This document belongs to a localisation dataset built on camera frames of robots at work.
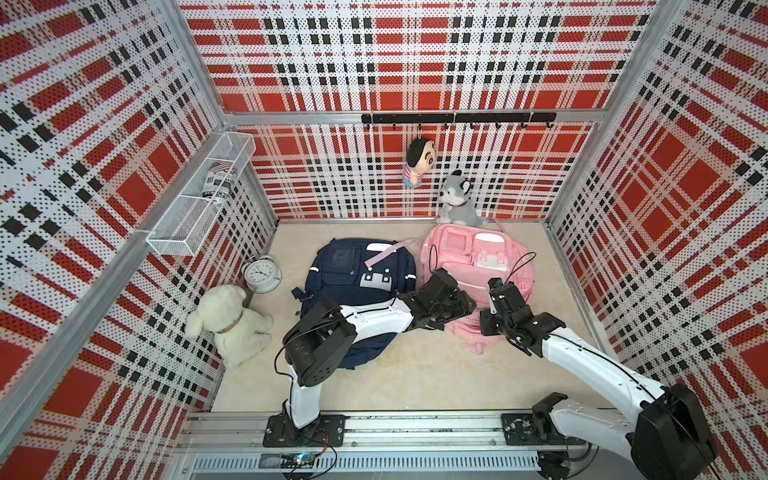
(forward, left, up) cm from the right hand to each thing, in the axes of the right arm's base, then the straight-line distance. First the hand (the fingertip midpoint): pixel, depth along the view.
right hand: (490, 316), depth 85 cm
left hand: (+2, +4, +2) cm, 5 cm away
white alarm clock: (+18, +73, -4) cm, 75 cm away
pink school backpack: (+24, +1, -2) cm, 24 cm away
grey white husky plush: (+43, +5, +3) cm, 44 cm away
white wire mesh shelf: (+25, +92, +15) cm, 97 cm away
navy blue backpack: (+19, +44, -3) cm, 48 cm away
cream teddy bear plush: (-6, +70, +2) cm, 71 cm away
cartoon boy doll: (+41, +19, +26) cm, 52 cm away
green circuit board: (-34, +49, -7) cm, 60 cm away
